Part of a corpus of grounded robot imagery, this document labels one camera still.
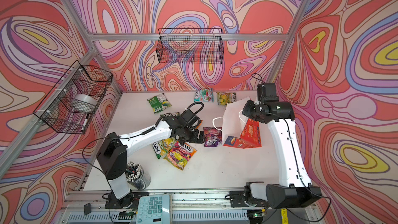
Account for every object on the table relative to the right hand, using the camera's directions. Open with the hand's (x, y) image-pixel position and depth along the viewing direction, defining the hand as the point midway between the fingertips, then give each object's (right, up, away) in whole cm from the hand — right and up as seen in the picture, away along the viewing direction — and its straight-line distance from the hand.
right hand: (248, 115), depth 72 cm
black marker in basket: (-78, -4, +1) cm, 78 cm away
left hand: (-22, -14, +12) cm, 29 cm away
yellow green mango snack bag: (-45, -20, +17) cm, 52 cm away
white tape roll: (-76, +6, -1) cm, 76 cm away
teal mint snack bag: (-20, +12, +42) cm, 48 cm away
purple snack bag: (-15, -15, +19) cm, 28 cm away
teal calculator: (-44, -43, -3) cm, 61 cm away
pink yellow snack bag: (-34, -23, +13) cm, 43 cm away
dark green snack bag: (-53, +7, +40) cm, 66 cm away
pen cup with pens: (-50, -26, -7) cm, 56 cm away
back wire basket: (-29, +44, +29) cm, 60 cm away
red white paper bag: (-6, -5, +10) cm, 13 cm away
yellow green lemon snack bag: (-4, +10, +39) cm, 41 cm away
